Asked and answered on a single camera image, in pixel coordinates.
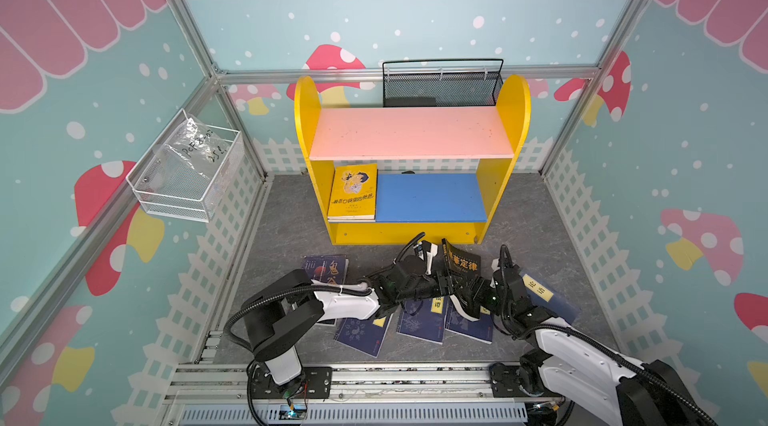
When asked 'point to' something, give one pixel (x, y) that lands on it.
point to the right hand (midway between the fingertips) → (464, 284)
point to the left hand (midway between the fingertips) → (460, 288)
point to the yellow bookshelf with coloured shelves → (418, 209)
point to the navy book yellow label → (364, 335)
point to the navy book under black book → (480, 329)
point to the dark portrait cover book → (331, 269)
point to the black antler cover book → (459, 264)
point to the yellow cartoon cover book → (354, 194)
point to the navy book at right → (546, 298)
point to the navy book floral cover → (423, 319)
